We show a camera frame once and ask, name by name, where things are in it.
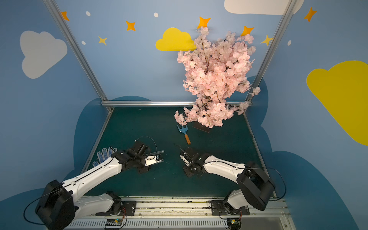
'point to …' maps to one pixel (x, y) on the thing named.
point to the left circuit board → (113, 222)
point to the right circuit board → (234, 223)
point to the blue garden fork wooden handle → (185, 130)
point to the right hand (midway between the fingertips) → (189, 168)
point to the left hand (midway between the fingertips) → (150, 160)
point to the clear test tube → (155, 153)
